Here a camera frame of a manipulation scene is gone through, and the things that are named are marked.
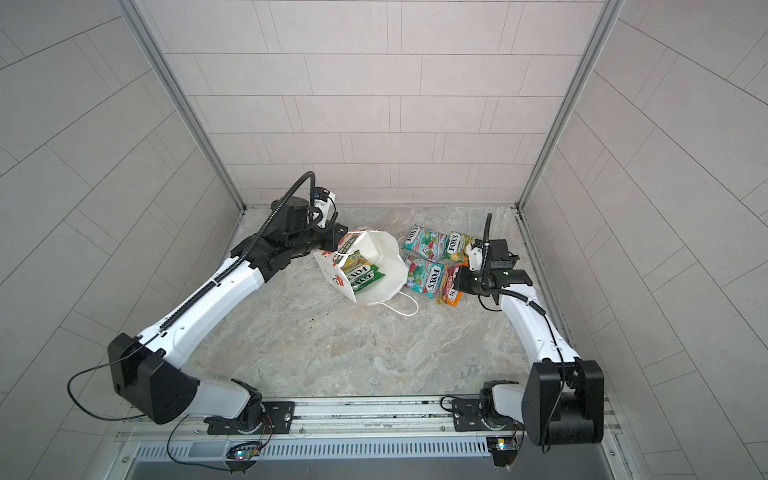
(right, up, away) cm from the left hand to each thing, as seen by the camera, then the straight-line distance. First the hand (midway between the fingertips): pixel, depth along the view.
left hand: (353, 224), depth 75 cm
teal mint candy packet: (+20, -16, +20) cm, 32 cm away
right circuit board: (+36, -52, -7) cm, 64 cm away
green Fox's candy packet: (0, -14, +14) cm, 20 cm away
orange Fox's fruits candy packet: (+25, -19, +8) cm, 33 cm away
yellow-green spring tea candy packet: (+32, -7, +26) cm, 42 cm away
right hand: (+27, -15, +9) cm, 32 cm away
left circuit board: (-22, -50, -10) cm, 55 cm away
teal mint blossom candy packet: (+22, -6, +29) cm, 37 cm away
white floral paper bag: (+6, -9, +24) cm, 27 cm away
